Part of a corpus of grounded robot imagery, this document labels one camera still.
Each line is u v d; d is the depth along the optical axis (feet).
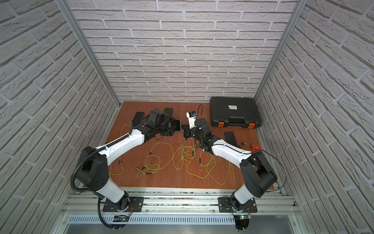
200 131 2.19
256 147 3.11
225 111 3.52
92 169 1.44
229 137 3.32
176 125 2.72
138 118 3.61
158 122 2.20
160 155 3.03
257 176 1.44
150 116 2.16
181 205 2.48
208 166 2.86
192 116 2.39
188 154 3.01
